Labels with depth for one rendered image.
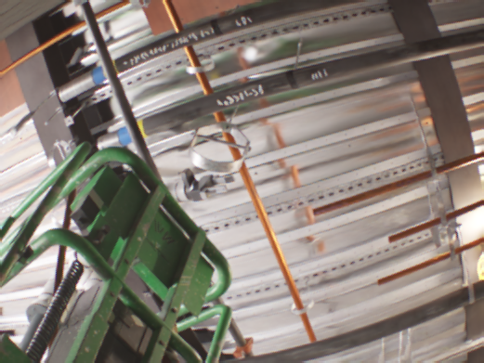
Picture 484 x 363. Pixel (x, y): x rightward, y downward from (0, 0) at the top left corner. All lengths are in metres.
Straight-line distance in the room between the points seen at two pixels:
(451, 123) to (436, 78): 0.23
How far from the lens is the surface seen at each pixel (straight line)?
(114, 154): 1.94
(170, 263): 1.86
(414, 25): 2.70
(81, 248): 1.54
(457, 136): 2.88
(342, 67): 2.37
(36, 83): 3.09
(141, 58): 2.48
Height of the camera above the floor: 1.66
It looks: 62 degrees up
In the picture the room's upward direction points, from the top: 20 degrees clockwise
